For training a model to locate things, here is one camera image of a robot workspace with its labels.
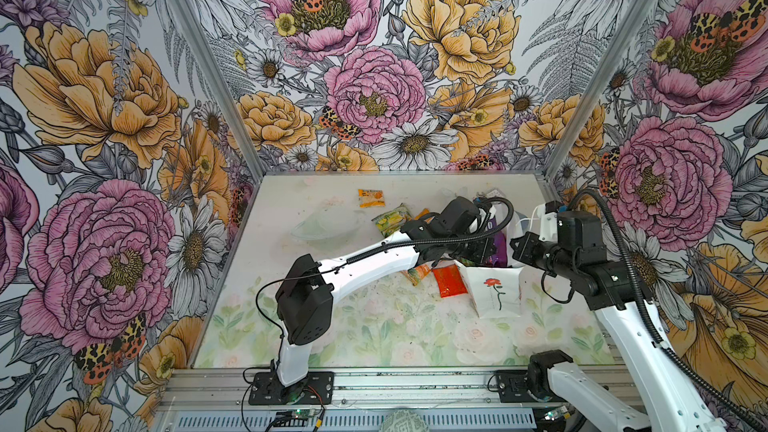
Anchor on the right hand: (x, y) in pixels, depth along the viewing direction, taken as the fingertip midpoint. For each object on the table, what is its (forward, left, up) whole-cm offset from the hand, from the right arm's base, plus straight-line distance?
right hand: (510, 252), depth 71 cm
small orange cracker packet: (+37, +35, -22) cm, 56 cm away
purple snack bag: (+1, +1, -4) cm, 4 cm away
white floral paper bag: (-6, +2, -9) cm, 11 cm away
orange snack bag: (+6, +21, -22) cm, 31 cm away
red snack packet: (+4, +11, -24) cm, 26 cm away
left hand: (+1, +3, -4) cm, 5 cm away
